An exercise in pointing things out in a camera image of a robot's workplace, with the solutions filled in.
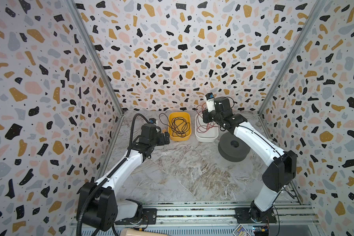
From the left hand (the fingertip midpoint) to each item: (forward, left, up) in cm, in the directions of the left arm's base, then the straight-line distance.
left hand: (162, 132), depth 84 cm
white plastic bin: (+13, -28, -18) cm, 36 cm away
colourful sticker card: (-45, -38, -17) cm, 62 cm away
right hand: (+8, -22, +11) cm, 26 cm away
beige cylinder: (-45, +12, -20) cm, 50 cm away
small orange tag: (+16, +2, -19) cm, 25 cm away
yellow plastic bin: (+26, -15, -15) cm, 34 cm away
